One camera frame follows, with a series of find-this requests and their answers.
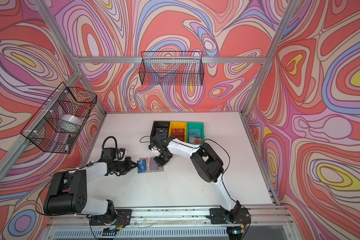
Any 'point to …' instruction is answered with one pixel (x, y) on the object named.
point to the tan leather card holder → (151, 165)
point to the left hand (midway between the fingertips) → (138, 163)
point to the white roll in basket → (70, 123)
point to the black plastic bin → (161, 128)
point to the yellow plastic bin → (177, 125)
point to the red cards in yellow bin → (178, 133)
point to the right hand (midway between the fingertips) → (162, 166)
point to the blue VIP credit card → (141, 166)
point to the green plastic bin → (195, 133)
